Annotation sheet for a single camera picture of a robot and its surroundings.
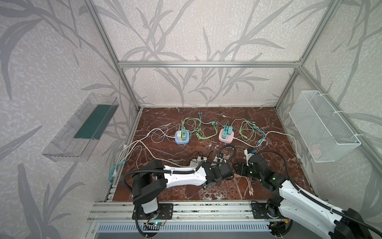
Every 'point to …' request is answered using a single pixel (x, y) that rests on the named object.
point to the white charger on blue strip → (179, 135)
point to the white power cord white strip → (145, 145)
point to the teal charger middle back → (225, 128)
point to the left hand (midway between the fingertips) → (217, 169)
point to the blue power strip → (186, 141)
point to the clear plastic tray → (73, 141)
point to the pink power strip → (230, 138)
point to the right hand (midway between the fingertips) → (236, 161)
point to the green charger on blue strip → (183, 133)
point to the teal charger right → (230, 130)
